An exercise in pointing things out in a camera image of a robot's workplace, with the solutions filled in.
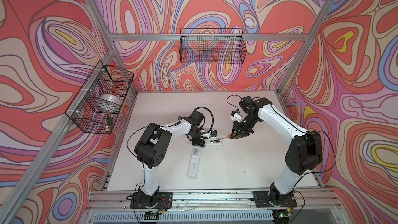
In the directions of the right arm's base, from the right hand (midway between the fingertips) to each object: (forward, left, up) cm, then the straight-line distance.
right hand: (235, 140), depth 80 cm
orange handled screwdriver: (+2, +3, 0) cm, 4 cm away
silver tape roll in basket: (+10, +60, +21) cm, 65 cm away
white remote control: (-5, +22, -12) cm, 26 cm away
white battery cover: (+5, +2, -13) cm, 14 cm away
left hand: (+8, +16, -13) cm, 22 cm away
